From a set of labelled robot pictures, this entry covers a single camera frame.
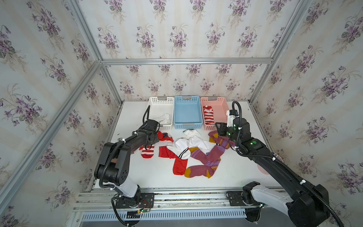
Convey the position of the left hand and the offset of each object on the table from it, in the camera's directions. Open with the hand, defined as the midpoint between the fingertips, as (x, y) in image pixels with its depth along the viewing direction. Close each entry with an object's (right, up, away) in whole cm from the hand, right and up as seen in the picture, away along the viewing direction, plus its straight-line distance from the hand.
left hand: (152, 140), depth 94 cm
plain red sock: (+19, -14, -8) cm, 25 cm away
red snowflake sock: (+7, +2, +1) cm, 7 cm away
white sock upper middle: (+34, -3, -1) cm, 34 cm away
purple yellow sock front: (+35, -16, -12) cm, 40 cm away
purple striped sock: (+40, -10, -7) cm, 41 cm away
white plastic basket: (+3, +22, +24) cm, 32 cm away
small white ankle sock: (+7, +14, +10) cm, 18 cm away
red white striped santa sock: (+41, +19, +17) cm, 48 cm away
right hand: (+42, +12, -15) cm, 46 cm away
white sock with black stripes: (+19, -5, -4) cm, 20 cm away
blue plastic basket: (+25, +19, +18) cm, 36 cm away
